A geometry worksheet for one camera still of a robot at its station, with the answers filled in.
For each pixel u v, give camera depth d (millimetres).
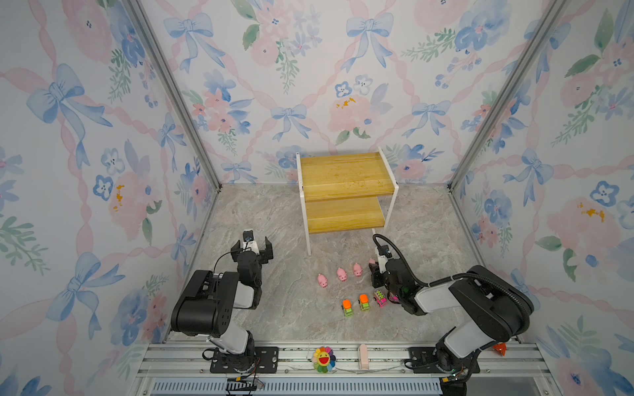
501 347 752
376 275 825
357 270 919
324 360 733
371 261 925
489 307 458
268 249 858
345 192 736
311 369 732
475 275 514
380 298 837
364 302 836
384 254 802
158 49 765
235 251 818
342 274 902
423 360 732
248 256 732
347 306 819
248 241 766
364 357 729
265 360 746
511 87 842
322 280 880
